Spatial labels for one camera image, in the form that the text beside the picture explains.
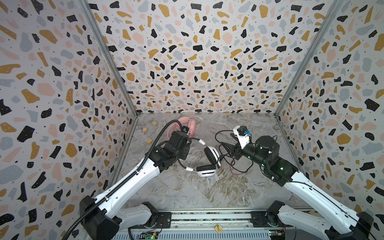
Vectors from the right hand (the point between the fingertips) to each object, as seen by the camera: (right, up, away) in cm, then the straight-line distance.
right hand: (225, 137), depth 67 cm
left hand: (-20, -4, +9) cm, 22 cm away
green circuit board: (-36, -48, +4) cm, 60 cm away
